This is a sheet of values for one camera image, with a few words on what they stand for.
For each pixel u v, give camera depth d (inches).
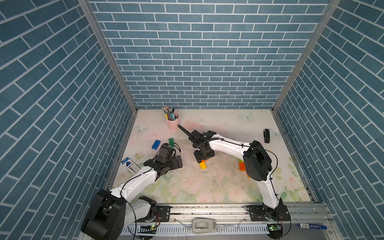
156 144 38.9
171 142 39.1
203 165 35.0
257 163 20.8
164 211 29.5
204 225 27.3
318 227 27.3
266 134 40.4
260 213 29.4
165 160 26.1
